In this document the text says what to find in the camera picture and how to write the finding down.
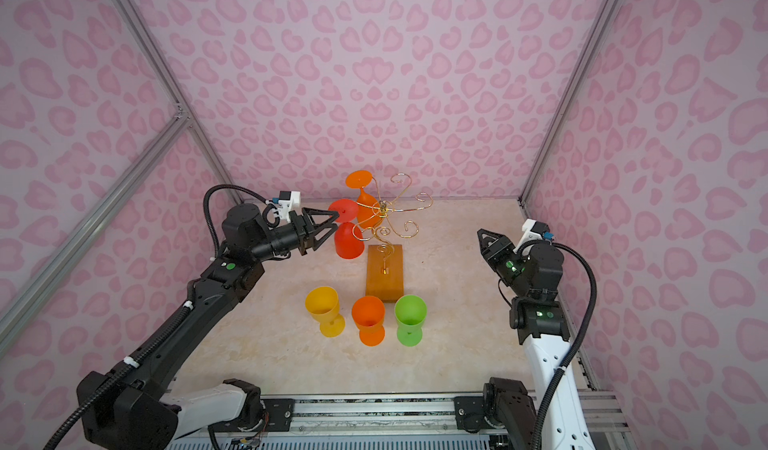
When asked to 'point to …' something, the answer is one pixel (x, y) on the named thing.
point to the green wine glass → (410, 313)
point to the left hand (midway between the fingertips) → (338, 216)
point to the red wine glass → (348, 241)
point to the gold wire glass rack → (382, 221)
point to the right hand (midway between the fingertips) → (480, 232)
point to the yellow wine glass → (324, 306)
